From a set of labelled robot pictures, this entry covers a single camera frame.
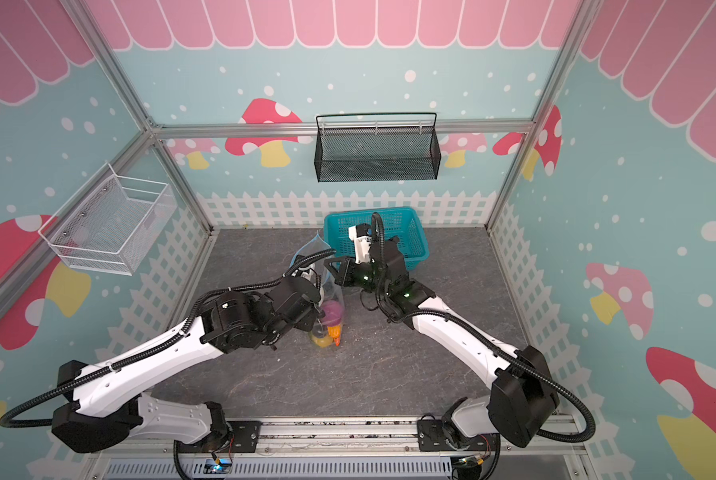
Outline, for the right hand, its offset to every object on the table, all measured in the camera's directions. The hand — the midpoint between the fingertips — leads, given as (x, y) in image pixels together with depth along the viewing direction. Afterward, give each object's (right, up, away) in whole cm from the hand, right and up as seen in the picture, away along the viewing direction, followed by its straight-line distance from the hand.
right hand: (322, 262), depth 71 cm
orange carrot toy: (+2, -20, +14) cm, 24 cm away
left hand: (-3, -10, -3) cm, 11 cm away
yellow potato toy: (-2, -23, +14) cm, 27 cm away
